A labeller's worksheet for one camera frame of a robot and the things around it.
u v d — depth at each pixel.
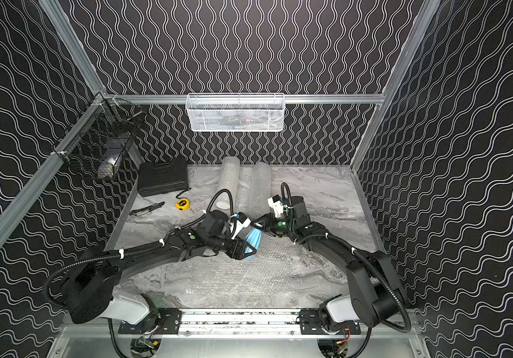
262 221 0.79
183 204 1.03
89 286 0.43
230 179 1.06
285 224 0.73
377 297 0.43
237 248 0.70
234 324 0.75
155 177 1.20
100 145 0.92
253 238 0.78
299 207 0.68
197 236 0.65
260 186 1.01
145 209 1.03
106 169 0.84
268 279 0.84
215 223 0.65
